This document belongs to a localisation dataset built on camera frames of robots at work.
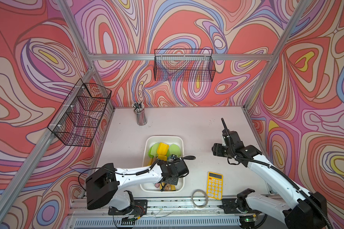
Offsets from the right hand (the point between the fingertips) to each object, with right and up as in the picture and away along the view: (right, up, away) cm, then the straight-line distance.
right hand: (218, 153), depth 81 cm
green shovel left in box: (-39, -1, +10) cm, 41 cm away
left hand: (-25, -15, -2) cm, 29 cm away
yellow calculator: (-3, -18, -2) cm, 18 cm away
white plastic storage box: (-42, +5, +10) cm, 44 cm away
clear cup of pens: (-50, +27, +14) cm, 59 cm away
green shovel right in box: (-26, -1, +13) cm, 29 cm away
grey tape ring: (-16, -23, -6) cm, 29 cm away
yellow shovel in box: (-33, -1, +12) cm, 35 cm away
